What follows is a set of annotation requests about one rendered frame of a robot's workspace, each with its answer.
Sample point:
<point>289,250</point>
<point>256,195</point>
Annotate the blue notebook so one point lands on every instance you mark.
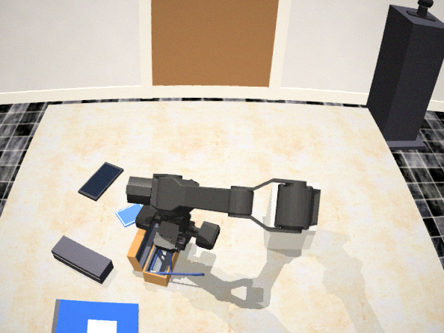
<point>71,316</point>

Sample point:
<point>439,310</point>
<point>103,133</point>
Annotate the blue glasses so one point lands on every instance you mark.
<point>157,265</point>

